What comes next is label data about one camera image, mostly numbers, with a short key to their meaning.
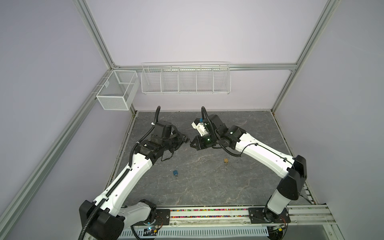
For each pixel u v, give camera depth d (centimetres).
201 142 65
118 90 100
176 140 65
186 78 99
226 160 94
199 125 68
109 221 36
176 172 89
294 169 44
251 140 51
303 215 76
